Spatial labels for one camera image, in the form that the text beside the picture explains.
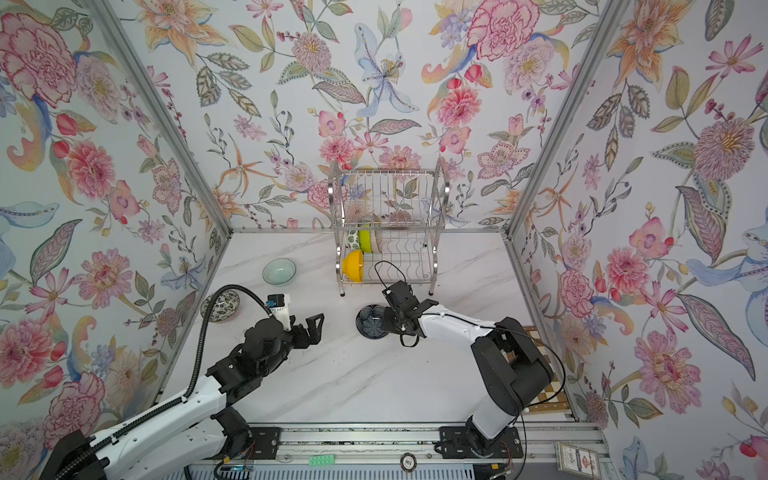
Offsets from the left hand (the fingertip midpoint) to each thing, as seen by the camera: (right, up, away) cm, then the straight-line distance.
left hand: (316, 319), depth 80 cm
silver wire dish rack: (+28, +38, +34) cm, 58 cm away
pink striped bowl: (+16, +22, +21) cm, 34 cm away
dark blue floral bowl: (+14, -3, +14) cm, 20 cm away
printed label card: (+64, -31, -10) cm, 72 cm away
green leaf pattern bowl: (+8, +23, +20) cm, 31 cm away
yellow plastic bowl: (+8, +14, +14) cm, 22 cm away
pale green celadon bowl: (-18, +12, +25) cm, 33 cm away
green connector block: (+4, -31, -10) cm, 33 cm away
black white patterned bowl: (-34, +1, +18) cm, 38 cm away
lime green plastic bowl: (+12, +23, +21) cm, 34 cm away
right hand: (+19, -3, +11) cm, 22 cm away
